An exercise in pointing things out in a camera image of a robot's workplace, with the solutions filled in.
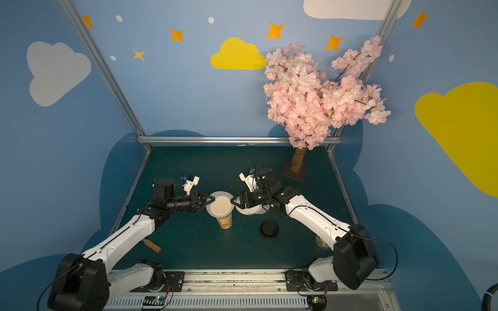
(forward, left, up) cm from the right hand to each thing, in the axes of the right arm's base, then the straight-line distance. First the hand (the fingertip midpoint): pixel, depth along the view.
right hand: (239, 197), depth 79 cm
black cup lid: (-7, -13, -16) cm, 22 cm away
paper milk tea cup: (-4, +7, -1) cm, 9 cm away
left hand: (-1, +10, +1) cm, 10 cm away
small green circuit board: (-36, +31, -20) cm, 51 cm away
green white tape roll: (-12, -35, -14) cm, 40 cm away
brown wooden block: (-18, +34, -15) cm, 41 cm away
